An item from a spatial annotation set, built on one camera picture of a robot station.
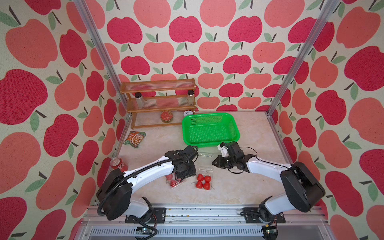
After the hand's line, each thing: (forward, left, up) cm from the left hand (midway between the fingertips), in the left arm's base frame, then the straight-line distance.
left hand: (195, 178), depth 79 cm
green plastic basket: (+40, -5, -8) cm, 41 cm away
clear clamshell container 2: (+5, -6, -5) cm, 9 cm away
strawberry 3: (+1, -7, -4) cm, 9 cm away
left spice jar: (+47, +37, +15) cm, 62 cm away
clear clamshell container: (+1, +13, -5) cm, 15 cm away
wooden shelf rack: (+61, +28, +1) cm, 67 cm away
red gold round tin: (+50, +21, -3) cm, 55 cm away
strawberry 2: (-2, +12, -3) cm, 13 cm away
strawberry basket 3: (-3, -6, -5) cm, 8 cm away
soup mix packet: (+30, +42, -6) cm, 52 cm away
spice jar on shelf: (+50, +2, +15) cm, 53 cm away
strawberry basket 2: (-2, -2, -5) cm, 6 cm away
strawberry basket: (+2, -3, -4) cm, 6 cm away
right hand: (+9, -11, -4) cm, 15 cm away
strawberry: (+2, +15, -5) cm, 16 cm away
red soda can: (+7, +43, +3) cm, 44 cm away
